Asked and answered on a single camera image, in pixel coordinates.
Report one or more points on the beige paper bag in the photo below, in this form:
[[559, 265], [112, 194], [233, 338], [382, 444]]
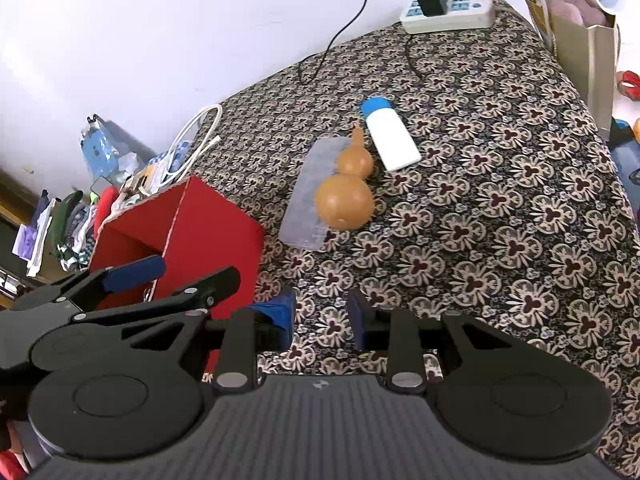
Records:
[[588, 56]]

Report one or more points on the white tube blue cap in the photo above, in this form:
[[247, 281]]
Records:
[[389, 134]]

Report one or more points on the patterned tablecloth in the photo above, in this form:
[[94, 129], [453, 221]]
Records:
[[514, 213]]

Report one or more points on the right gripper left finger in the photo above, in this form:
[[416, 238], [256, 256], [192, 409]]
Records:
[[274, 321]]

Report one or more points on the green striped cloth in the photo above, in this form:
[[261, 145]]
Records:
[[71, 238]]

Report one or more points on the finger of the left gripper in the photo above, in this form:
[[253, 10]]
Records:
[[206, 293], [132, 272]]

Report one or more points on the red cardboard box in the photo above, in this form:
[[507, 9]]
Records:
[[196, 231]]

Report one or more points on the blue plastic bag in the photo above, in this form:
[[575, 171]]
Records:
[[110, 152]]

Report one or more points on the white power strip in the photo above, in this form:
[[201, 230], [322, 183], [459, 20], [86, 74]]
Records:
[[461, 14]]

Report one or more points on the translucent plastic case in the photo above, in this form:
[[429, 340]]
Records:
[[301, 227]]

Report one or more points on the brown gourd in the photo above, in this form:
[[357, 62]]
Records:
[[344, 201]]

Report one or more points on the red plush toy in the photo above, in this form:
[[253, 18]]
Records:
[[104, 208]]

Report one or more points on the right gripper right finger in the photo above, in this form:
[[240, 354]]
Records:
[[362, 318]]

